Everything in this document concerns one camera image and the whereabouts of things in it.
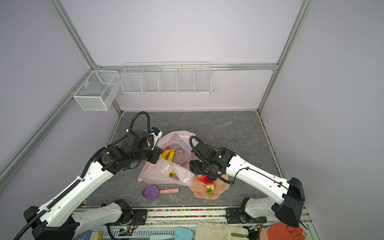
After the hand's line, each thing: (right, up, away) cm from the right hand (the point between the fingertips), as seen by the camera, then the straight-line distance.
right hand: (196, 171), depth 73 cm
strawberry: (+3, -7, +10) cm, 12 cm away
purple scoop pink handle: (-25, -14, +7) cm, 29 cm away
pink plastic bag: (-8, +2, -9) cm, 12 cm away
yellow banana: (-17, +5, +21) cm, 27 cm away
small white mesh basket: (-64, +45, +24) cm, 82 cm away
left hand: (-17, +10, -2) cm, 19 cm away
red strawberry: (+7, -10, +4) cm, 13 cm away
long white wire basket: (-20, +55, +26) cm, 64 cm away
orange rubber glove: (+39, -26, -5) cm, 47 cm away
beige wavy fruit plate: (+1, -12, +8) cm, 14 cm away
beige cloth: (+5, -28, -2) cm, 28 cm away
